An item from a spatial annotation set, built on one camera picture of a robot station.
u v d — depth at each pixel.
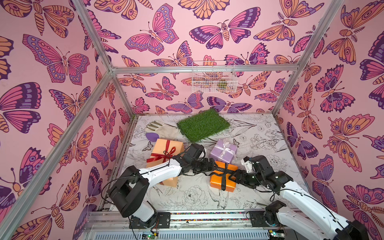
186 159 0.67
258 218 0.73
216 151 0.92
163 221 0.74
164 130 1.10
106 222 0.75
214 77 0.95
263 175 0.61
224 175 0.80
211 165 0.74
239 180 0.71
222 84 0.93
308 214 0.47
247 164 0.76
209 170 0.73
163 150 0.84
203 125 1.09
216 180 0.80
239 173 0.73
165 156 0.81
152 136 1.07
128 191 0.44
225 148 0.91
